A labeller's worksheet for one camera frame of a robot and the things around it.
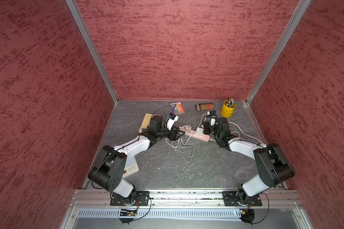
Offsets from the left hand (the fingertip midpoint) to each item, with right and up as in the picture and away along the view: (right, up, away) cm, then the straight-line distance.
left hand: (180, 133), depth 84 cm
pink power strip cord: (+46, -3, +16) cm, 49 cm away
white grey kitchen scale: (-30, -20, -2) cm, 36 cm away
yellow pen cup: (+36, +13, +21) cm, 44 cm away
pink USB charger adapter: (+5, +2, +10) cm, 12 cm away
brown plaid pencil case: (+21, +18, +29) cm, 40 cm away
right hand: (+15, +5, +8) cm, 17 cm away
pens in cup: (+35, +20, +13) cm, 43 cm away
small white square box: (+13, -1, +9) cm, 16 cm away
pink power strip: (+7, -1, +10) cm, 12 cm away
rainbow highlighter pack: (-1, +17, +30) cm, 34 cm away
